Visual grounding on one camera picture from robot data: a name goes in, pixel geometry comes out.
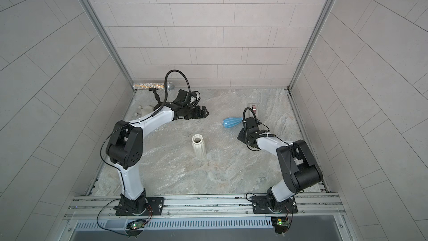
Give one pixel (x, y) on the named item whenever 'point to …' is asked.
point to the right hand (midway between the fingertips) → (241, 135)
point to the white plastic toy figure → (146, 109)
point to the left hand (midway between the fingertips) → (206, 112)
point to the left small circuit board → (136, 225)
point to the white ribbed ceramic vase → (198, 146)
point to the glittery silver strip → (148, 85)
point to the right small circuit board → (280, 223)
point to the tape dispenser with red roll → (254, 107)
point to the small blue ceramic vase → (230, 121)
